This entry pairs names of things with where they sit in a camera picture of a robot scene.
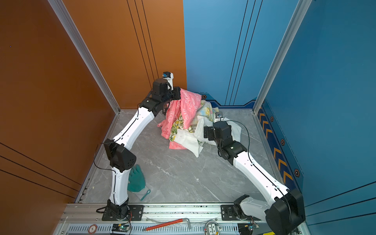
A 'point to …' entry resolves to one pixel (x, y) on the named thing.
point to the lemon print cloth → (178, 125)
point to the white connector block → (212, 229)
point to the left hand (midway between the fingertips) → (181, 86)
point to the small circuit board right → (246, 228)
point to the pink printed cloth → (188, 104)
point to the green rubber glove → (137, 180)
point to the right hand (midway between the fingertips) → (213, 125)
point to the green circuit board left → (120, 227)
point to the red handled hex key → (168, 223)
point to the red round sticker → (92, 229)
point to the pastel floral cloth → (205, 109)
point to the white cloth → (191, 140)
